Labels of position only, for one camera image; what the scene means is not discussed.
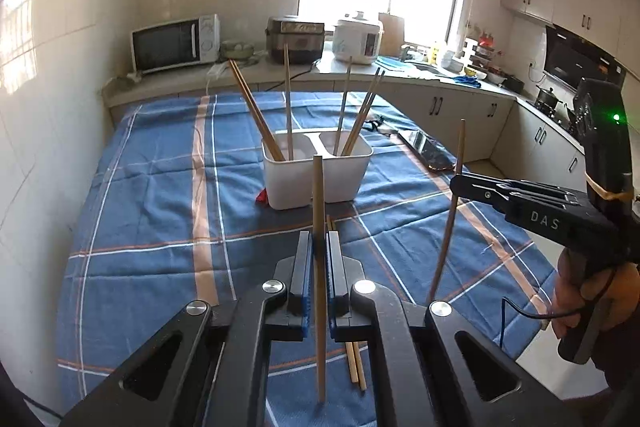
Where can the white power strip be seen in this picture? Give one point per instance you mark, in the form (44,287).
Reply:
(216,70)

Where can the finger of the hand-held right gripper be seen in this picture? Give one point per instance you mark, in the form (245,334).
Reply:
(480,189)

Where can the black cooking pot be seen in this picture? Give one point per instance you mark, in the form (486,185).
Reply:
(548,97)

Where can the white microwave oven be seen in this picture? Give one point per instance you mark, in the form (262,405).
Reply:
(170,44)

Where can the wooden cutting board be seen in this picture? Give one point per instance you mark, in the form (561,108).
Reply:
(392,34)

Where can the person's right hand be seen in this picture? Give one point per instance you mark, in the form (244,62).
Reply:
(565,297)

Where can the smartphone with pink case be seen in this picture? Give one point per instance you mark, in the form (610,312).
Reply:
(427,152)

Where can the bunch of wooden chopsticks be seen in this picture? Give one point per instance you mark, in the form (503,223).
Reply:
(288,107)

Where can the black range hood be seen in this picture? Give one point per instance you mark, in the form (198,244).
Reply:
(580,59)

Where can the blue drying mat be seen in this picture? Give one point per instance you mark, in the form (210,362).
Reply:
(391,63)

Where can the dark brown rice cooker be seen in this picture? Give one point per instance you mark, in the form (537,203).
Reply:
(295,39)

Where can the person's right forearm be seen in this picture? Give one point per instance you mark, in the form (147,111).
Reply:
(625,367)

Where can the small red paper piece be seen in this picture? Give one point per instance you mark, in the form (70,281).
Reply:
(261,198)

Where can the kitchen faucet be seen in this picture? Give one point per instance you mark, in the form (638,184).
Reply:
(406,53)

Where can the white lower kitchen cabinets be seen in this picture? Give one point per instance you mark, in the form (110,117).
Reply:
(475,112)

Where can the white plastic utensil holder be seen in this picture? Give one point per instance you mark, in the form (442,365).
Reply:
(310,182)

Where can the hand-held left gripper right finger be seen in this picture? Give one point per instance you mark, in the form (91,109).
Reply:
(336,292)

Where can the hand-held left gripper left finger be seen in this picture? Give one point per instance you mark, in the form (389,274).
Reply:
(303,292)

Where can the blue plaid tablecloth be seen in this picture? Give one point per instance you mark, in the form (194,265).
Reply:
(150,207)

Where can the white electric pressure cooker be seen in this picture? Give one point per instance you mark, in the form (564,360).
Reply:
(357,39)

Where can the gas stove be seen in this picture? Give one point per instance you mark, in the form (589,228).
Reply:
(557,114)

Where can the blue dish cloth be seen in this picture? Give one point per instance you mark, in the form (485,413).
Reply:
(467,80)

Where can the spice rack with jars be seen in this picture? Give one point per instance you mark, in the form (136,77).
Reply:
(482,54)

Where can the bowl of eggs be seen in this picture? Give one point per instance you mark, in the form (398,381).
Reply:
(237,49)

